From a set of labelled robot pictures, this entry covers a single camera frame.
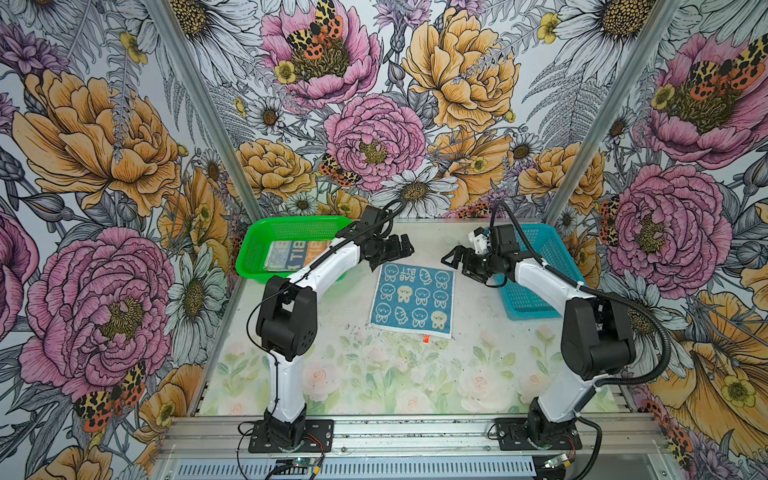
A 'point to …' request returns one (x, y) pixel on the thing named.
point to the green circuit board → (304, 462)
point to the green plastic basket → (264, 230)
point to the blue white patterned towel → (414, 299)
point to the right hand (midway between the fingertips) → (452, 272)
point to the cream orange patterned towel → (293, 255)
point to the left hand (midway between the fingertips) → (400, 260)
